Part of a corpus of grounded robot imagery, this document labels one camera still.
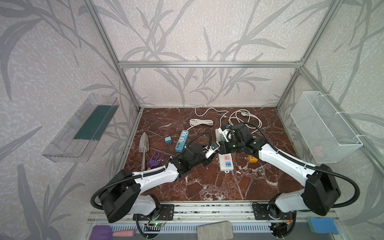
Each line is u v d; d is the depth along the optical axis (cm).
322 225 68
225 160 89
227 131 74
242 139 63
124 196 42
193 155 61
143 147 98
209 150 68
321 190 41
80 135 67
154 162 90
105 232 68
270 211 66
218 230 67
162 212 73
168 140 99
